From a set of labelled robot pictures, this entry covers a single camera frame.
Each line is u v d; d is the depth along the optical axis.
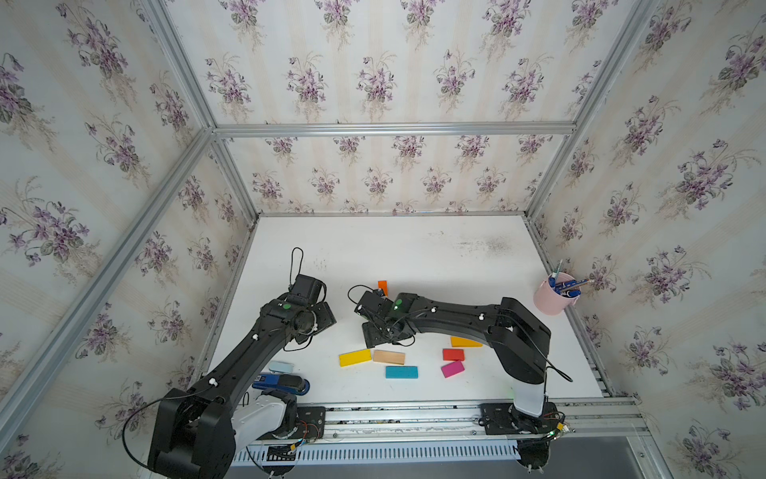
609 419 0.75
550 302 0.88
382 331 0.62
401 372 0.81
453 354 0.84
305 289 0.66
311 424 0.72
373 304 0.66
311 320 0.70
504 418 0.73
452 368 0.82
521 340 0.50
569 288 0.88
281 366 0.82
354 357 0.84
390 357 0.84
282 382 0.80
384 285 0.98
